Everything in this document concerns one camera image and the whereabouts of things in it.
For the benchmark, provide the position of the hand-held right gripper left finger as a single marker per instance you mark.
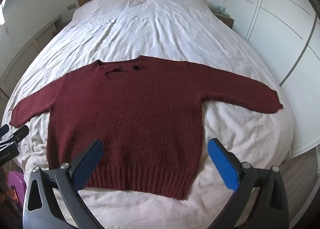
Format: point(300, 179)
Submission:
point(88, 165)

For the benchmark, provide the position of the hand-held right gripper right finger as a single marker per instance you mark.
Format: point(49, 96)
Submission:
point(222, 165)

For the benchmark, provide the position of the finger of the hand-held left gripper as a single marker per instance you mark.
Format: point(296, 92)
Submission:
point(18, 134)
point(3, 130)

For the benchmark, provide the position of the dark red knit sweater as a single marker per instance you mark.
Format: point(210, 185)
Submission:
point(125, 119)

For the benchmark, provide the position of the purple plastic object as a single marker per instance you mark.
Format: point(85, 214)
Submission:
point(15, 181)

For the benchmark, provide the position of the low beige cabinet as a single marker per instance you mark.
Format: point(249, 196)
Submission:
point(30, 49)

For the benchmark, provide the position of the wooden nightstand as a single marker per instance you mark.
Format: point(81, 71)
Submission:
point(226, 19)

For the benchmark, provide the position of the white bed sheet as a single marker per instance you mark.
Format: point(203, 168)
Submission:
point(150, 31)

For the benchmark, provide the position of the white wardrobe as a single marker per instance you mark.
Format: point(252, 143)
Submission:
point(280, 19)

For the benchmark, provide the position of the wall socket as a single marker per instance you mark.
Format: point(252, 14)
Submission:
point(71, 7)

